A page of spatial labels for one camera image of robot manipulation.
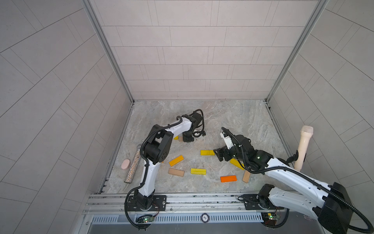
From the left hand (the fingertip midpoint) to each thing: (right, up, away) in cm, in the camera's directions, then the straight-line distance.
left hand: (188, 135), depth 99 cm
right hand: (+18, -4, -20) cm, 27 cm away
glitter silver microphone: (-30, -17, -22) cm, 41 cm away
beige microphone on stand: (+54, +7, -35) cm, 65 cm away
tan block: (-4, -1, -6) cm, 7 cm away
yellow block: (-3, +5, -38) cm, 38 cm away
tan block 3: (+33, -20, -19) cm, 43 cm away
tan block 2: (-6, -18, -18) cm, 26 cm away
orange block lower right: (+23, -20, -19) cm, 36 cm away
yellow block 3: (+7, -17, -18) cm, 26 cm away
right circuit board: (+40, -34, -31) cm, 61 cm away
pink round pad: (-36, -14, -16) cm, 41 cm away
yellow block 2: (+13, -9, -10) cm, 18 cm away
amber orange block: (-7, -13, -12) cm, 19 cm away
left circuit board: (-18, -32, -33) cm, 50 cm away
